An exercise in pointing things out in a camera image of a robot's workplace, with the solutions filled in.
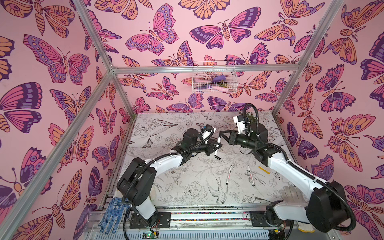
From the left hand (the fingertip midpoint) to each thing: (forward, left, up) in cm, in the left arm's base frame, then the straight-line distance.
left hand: (222, 143), depth 78 cm
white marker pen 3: (-10, -19, -21) cm, 30 cm away
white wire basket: (+43, +2, +12) cm, 44 cm away
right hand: (+3, +1, +6) cm, 7 cm away
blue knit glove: (-32, +56, -20) cm, 67 cm away
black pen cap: (+3, 0, -20) cm, 21 cm away
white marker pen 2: (-10, -5, -20) cm, 23 cm away
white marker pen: (+1, +2, +2) cm, 3 cm away
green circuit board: (-38, +37, -23) cm, 57 cm away
